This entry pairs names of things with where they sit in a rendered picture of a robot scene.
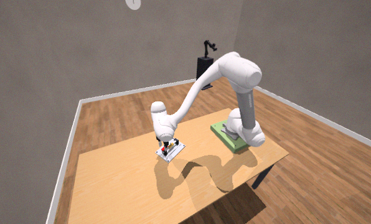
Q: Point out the brass ball valve with red lever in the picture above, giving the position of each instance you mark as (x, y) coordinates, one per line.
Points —
(171, 147)

